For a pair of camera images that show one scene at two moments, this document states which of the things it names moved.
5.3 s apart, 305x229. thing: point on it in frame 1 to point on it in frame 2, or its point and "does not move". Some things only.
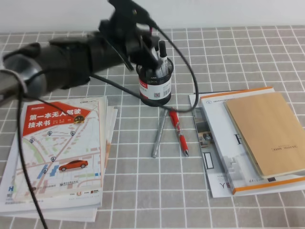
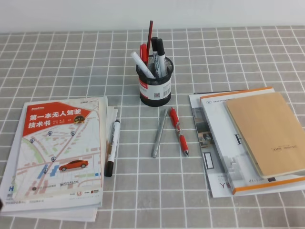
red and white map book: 62,158 does not move
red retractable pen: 174,118 does not move
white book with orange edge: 242,175 does not move
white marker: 159,70 to 142,66
